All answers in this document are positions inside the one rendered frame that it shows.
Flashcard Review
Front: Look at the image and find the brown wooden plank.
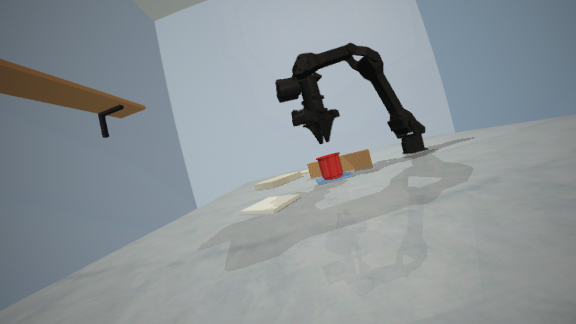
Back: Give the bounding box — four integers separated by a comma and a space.
307, 149, 373, 178

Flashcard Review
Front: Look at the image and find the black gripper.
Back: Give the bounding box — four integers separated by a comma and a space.
292, 92, 340, 144

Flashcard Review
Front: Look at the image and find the beige flat rectangular block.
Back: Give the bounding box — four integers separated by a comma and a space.
254, 172, 302, 190

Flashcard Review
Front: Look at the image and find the red translucent cup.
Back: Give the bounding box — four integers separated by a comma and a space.
316, 152, 343, 180

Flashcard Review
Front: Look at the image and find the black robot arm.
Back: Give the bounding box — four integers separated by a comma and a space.
275, 43, 428, 154

